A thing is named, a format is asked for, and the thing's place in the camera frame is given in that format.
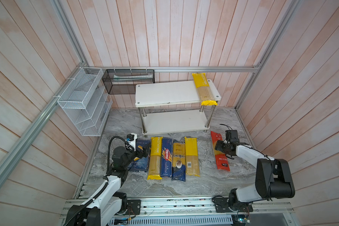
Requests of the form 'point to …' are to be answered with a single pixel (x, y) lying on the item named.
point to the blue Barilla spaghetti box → (166, 157)
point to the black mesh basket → (124, 81)
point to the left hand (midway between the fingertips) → (144, 143)
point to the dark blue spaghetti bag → (178, 162)
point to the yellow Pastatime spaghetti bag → (155, 158)
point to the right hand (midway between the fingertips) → (221, 145)
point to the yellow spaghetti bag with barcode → (192, 167)
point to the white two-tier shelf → (154, 95)
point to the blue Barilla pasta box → (139, 165)
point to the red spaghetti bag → (221, 161)
